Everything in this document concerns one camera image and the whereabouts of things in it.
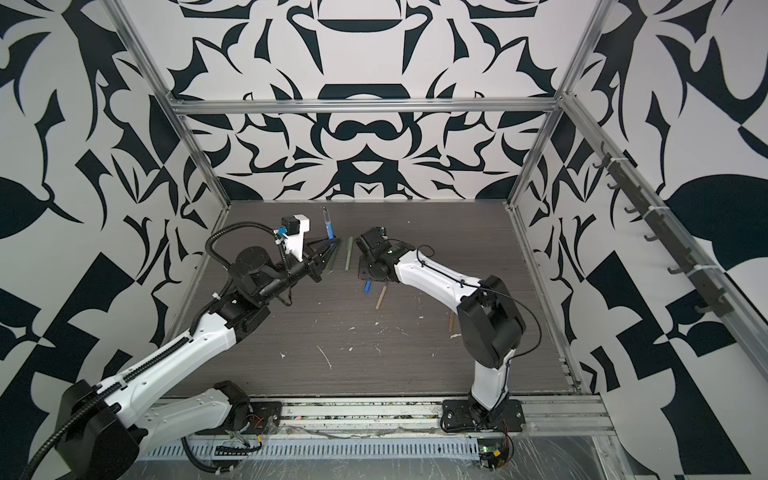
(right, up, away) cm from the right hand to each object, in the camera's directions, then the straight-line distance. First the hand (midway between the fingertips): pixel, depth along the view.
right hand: (367, 268), depth 89 cm
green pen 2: (-7, +4, -20) cm, 22 cm away
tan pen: (+4, -11, +5) cm, 12 cm away
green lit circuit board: (+30, -41, -18) cm, 54 cm away
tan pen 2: (+25, -16, 0) cm, 29 cm away
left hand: (-6, +10, -21) cm, 24 cm away
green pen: (-3, +6, -17) cm, 19 cm away
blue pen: (-7, +11, -23) cm, 26 cm away
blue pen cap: (-1, -7, +7) cm, 10 cm away
